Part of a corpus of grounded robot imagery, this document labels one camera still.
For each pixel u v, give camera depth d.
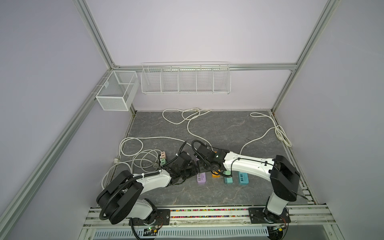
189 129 1.08
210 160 0.63
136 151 0.98
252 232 0.71
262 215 0.74
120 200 0.42
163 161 0.86
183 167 0.70
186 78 1.04
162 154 0.89
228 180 0.83
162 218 0.73
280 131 1.08
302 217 0.74
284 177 0.44
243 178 0.83
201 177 0.84
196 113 1.18
